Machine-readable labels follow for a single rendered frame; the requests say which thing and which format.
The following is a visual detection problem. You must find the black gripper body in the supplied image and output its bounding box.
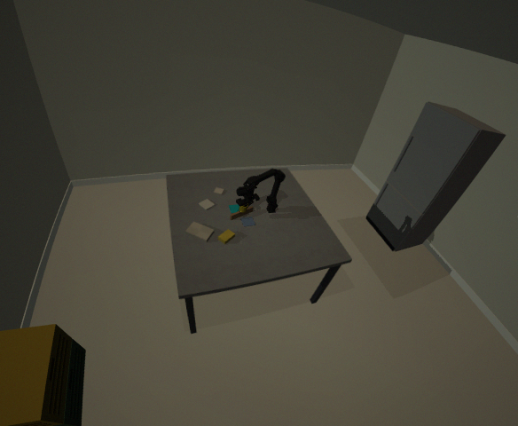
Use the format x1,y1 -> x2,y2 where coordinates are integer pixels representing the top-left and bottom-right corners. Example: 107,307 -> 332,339
236,193 -> 260,206

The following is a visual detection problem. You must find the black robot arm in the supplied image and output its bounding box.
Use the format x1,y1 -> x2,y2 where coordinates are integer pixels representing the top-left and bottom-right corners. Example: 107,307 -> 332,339
236,168 -> 286,213

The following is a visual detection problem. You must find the yellow block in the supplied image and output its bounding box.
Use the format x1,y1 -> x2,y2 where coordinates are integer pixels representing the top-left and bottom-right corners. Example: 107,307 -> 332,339
217,229 -> 235,245

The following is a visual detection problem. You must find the brown flat bar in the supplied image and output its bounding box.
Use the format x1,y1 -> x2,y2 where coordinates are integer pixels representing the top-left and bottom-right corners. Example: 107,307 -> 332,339
230,206 -> 254,220

